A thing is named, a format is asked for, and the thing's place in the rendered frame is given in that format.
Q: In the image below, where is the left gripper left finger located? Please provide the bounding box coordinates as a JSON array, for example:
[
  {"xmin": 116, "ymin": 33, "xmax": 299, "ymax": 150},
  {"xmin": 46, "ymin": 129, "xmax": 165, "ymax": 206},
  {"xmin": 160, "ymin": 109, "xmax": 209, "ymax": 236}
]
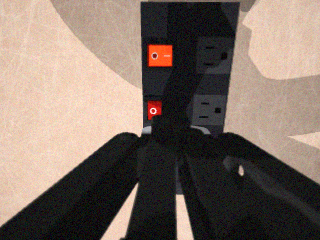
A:
[{"xmin": 0, "ymin": 96, "xmax": 178, "ymax": 240}]

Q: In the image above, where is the black power strip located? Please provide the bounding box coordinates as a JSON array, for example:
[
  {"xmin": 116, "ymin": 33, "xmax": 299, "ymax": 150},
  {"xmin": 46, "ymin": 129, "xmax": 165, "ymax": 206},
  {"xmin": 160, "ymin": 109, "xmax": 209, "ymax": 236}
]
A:
[{"xmin": 140, "ymin": 2, "xmax": 240, "ymax": 138}]

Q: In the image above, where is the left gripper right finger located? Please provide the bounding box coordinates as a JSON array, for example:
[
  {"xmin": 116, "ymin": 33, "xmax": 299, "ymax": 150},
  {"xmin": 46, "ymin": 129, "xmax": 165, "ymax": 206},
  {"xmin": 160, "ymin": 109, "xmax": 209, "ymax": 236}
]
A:
[{"xmin": 171, "ymin": 96, "xmax": 320, "ymax": 240}]

